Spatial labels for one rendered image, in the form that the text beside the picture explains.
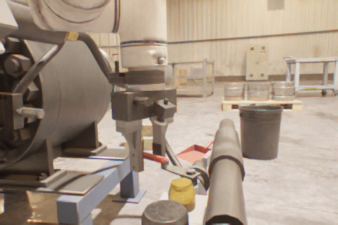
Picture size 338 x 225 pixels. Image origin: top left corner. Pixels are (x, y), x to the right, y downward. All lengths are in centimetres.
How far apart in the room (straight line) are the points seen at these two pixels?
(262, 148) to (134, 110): 160
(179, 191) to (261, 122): 159
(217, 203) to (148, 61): 33
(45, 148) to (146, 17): 71
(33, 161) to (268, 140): 149
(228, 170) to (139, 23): 32
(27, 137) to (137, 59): 59
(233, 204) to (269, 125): 178
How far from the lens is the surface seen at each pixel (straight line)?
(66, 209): 94
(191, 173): 44
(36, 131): 95
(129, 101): 43
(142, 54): 45
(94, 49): 95
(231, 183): 19
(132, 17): 45
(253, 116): 191
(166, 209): 28
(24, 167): 112
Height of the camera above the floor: 64
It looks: 9 degrees down
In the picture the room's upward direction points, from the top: 2 degrees counter-clockwise
